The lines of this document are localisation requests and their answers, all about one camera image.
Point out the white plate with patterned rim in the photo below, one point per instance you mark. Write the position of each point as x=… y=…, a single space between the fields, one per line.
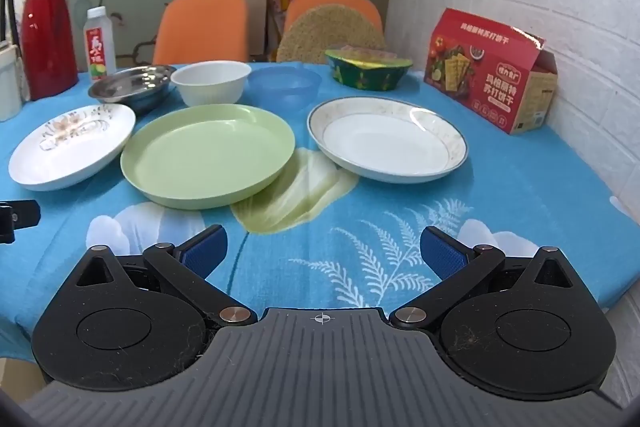
x=385 y=142

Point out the round woven mat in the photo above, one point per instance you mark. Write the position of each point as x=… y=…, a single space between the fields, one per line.
x=330 y=32

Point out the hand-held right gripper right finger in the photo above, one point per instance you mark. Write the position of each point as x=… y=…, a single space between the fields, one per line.
x=442 y=254

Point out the orange chair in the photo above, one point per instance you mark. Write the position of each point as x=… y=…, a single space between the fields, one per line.
x=305 y=4
x=200 y=27

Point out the stainless steel bowl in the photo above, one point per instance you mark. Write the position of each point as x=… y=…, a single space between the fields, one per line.
x=130 y=84

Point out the red cracker box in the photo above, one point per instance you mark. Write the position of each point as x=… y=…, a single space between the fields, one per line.
x=475 y=72

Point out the green instant noodle bowl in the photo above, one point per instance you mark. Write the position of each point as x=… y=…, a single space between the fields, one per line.
x=365 y=77

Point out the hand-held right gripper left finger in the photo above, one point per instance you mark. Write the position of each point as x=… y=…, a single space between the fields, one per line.
x=205 y=252

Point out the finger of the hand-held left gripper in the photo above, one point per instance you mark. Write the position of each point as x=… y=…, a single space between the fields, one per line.
x=20 y=213

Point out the red thermos jug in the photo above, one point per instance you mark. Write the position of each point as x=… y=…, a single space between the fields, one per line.
x=47 y=47

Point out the blue floral tablecloth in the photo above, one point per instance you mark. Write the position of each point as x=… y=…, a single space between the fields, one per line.
x=350 y=207

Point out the plastic bottle with red label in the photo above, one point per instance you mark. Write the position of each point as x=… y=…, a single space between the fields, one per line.
x=100 y=52

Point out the white bowl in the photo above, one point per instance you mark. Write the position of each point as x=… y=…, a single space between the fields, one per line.
x=210 y=89

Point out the white floral plate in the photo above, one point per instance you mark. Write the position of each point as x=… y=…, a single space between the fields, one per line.
x=65 y=157

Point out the blue plastic bowl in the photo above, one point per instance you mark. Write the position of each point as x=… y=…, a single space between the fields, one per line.
x=285 y=92

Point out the green plate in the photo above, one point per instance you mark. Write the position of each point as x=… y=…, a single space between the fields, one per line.
x=205 y=157

